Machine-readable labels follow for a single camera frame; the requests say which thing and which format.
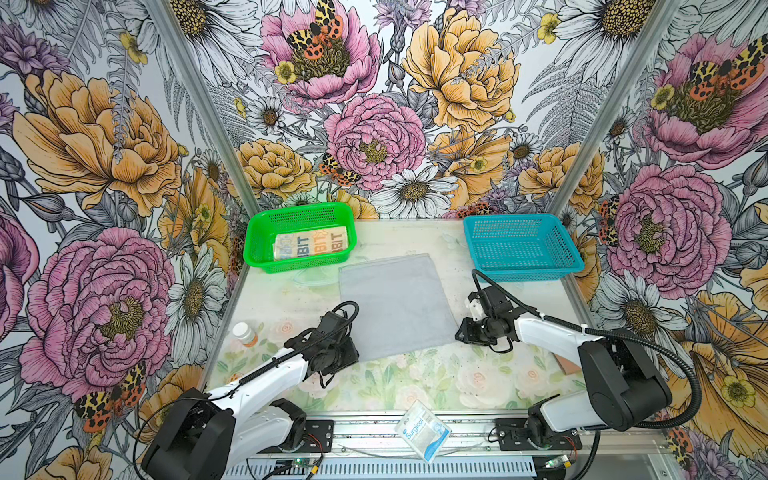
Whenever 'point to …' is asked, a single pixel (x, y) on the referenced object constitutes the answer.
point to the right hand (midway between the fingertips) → (462, 345)
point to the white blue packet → (423, 431)
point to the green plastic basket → (266, 221)
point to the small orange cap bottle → (245, 334)
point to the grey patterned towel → (310, 242)
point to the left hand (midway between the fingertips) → (352, 365)
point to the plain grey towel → (397, 304)
